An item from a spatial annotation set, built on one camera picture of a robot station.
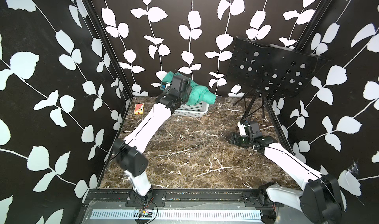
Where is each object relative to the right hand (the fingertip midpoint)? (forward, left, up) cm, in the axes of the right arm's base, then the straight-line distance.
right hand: (229, 136), depth 85 cm
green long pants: (+11, +18, +23) cm, 31 cm away
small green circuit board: (-37, +44, -11) cm, 59 cm away
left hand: (+18, +22, +25) cm, 38 cm away
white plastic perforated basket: (+24, +22, -5) cm, 33 cm away
